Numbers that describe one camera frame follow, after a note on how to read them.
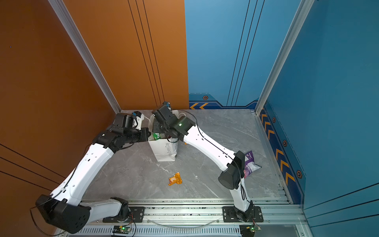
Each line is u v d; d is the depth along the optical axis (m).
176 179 0.84
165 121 0.53
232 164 0.45
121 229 0.71
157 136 0.72
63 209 0.37
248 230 0.70
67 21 0.74
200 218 0.72
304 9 0.70
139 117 0.69
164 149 0.78
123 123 0.55
